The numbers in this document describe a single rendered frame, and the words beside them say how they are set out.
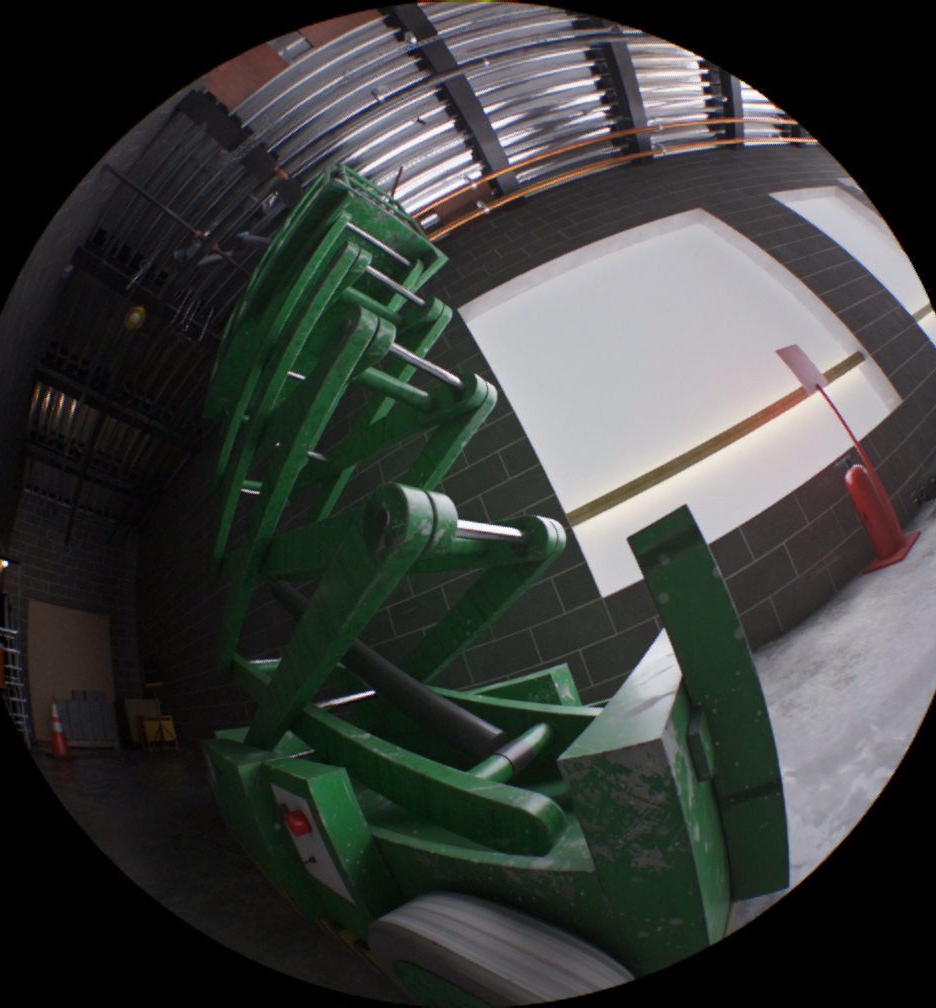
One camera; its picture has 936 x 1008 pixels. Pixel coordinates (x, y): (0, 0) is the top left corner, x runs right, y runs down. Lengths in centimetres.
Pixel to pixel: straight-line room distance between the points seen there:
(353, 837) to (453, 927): 22
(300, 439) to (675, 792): 82
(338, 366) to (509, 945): 88
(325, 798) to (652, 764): 39
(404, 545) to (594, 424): 193
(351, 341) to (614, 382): 195
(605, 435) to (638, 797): 209
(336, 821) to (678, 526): 53
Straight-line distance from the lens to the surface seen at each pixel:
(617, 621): 180
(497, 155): 405
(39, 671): 791
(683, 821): 28
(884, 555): 218
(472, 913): 40
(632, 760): 26
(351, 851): 55
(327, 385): 76
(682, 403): 237
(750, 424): 229
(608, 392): 238
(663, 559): 34
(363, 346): 75
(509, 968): 36
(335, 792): 52
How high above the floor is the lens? 56
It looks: 24 degrees up
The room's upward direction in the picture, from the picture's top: 20 degrees counter-clockwise
